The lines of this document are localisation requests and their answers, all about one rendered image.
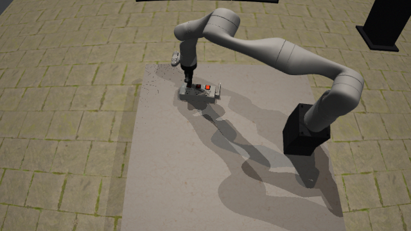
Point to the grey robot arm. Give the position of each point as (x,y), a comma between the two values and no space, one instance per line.
(220,27)

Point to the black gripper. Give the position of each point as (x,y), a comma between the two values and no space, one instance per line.
(189,73)

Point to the white power strip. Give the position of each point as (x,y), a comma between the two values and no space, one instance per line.
(198,92)

